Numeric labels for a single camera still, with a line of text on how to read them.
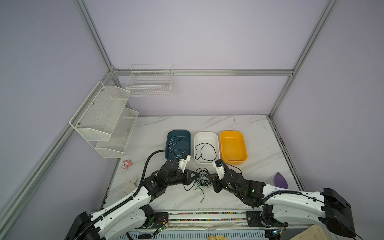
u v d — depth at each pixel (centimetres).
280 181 86
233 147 101
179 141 104
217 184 66
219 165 66
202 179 80
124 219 56
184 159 70
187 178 66
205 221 75
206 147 101
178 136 106
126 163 91
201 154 98
